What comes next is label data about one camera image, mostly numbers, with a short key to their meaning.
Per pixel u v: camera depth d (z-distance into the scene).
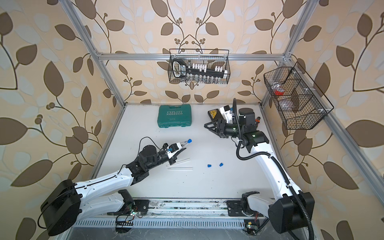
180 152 0.71
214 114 1.12
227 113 0.68
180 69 0.85
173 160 0.68
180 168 0.89
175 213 0.74
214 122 0.65
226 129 0.63
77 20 0.77
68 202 0.41
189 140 0.68
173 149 0.62
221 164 0.89
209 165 0.89
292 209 0.37
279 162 0.45
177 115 1.08
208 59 0.91
